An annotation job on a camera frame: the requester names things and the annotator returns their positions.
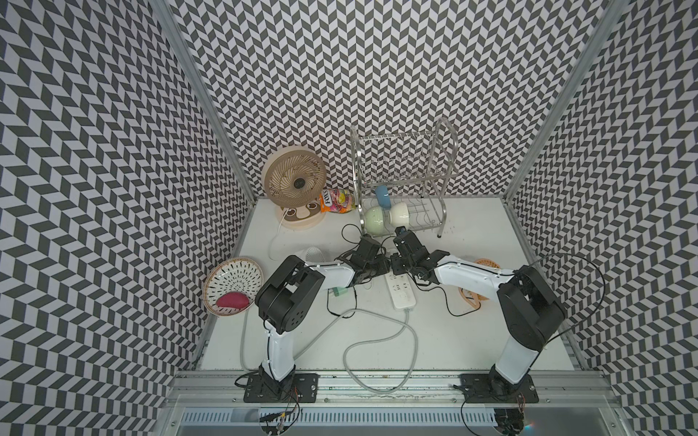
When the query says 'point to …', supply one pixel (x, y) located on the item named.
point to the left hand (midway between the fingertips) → (385, 267)
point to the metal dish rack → (414, 166)
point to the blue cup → (383, 197)
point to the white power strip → (401, 290)
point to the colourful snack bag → (336, 201)
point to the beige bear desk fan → (294, 177)
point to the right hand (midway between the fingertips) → (398, 261)
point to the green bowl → (374, 220)
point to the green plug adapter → (339, 291)
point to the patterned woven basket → (233, 274)
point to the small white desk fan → (311, 254)
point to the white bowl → (400, 214)
